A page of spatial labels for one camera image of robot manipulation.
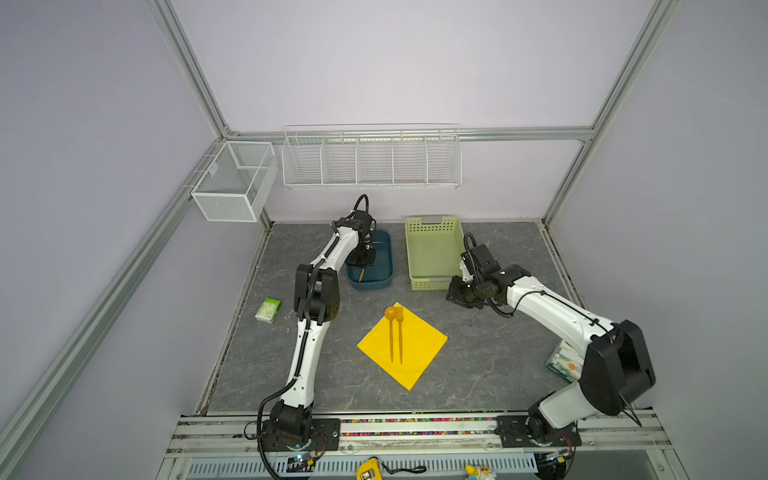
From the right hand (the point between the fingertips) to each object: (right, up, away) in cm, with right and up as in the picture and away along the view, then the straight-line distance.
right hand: (448, 298), depth 86 cm
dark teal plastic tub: (-21, +5, +23) cm, 31 cm away
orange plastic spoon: (-17, -6, +8) cm, 20 cm away
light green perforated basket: (-1, +14, +26) cm, 30 cm away
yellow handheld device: (-21, -37, -18) cm, 46 cm away
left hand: (-25, +8, +19) cm, 33 cm away
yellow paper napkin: (-8, -14, +3) cm, 16 cm away
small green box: (-56, -5, +8) cm, 57 cm away
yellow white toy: (+3, -36, -19) cm, 41 cm away
